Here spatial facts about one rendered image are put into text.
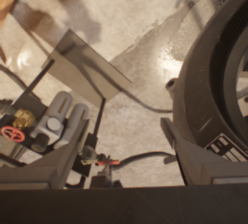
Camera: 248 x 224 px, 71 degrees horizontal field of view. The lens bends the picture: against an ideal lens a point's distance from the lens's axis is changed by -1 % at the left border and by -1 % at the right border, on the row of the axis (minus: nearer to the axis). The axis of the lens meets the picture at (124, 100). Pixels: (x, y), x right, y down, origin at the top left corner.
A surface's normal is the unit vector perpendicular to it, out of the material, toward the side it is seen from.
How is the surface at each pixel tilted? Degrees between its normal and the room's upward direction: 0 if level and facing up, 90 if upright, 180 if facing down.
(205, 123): 90
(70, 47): 0
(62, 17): 0
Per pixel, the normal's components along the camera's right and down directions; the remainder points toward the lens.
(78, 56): -0.09, 0.65
